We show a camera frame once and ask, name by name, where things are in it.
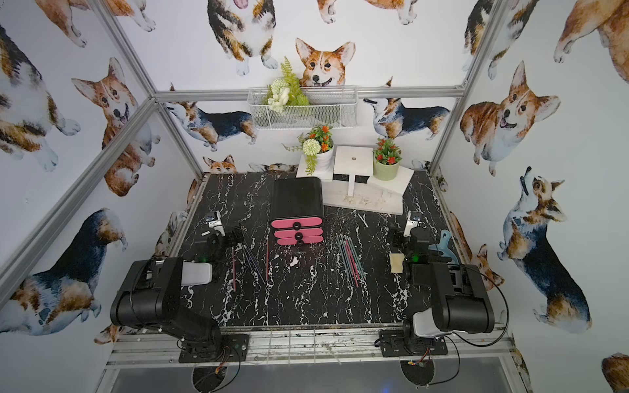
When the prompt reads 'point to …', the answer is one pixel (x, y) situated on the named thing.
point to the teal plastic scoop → (444, 247)
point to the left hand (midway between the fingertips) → (227, 219)
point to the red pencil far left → (233, 268)
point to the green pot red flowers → (386, 160)
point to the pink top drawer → (296, 223)
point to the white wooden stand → (351, 182)
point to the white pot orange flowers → (317, 147)
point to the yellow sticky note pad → (396, 262)
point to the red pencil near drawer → (267, 259)
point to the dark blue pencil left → (251, 259)
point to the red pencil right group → (353, 263)
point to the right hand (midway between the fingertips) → (402, 221)
